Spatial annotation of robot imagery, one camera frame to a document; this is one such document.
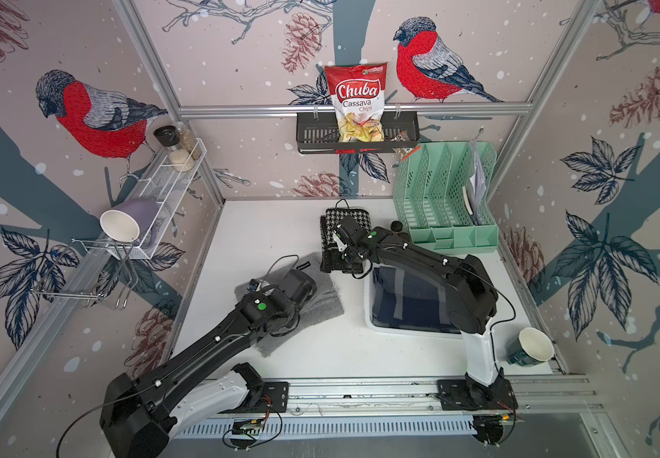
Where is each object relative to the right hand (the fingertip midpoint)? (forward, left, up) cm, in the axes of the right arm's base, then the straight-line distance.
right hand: (329, 267), depth 88 cm
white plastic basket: (-27, -33, +16) cm, 46 cm away
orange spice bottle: (+19, -23, -1) cm, 30 cm away
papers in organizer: (+23, -48, +11) cm, 54 cm away
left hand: (-10, +5, +4) cm, 12 cm away
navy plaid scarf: (-7, -24, -6) cm, 26 cm away
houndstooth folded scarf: (-3, -1, +9) cm, 9 cm away
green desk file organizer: (+39, -43, -1) cm, 58 cm away
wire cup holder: (-14, +52, +20) cm, 58 cm away
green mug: (-20, -57, -5) cm, 61 cm away
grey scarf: (-9, +1, -7) cm, 12 cm away
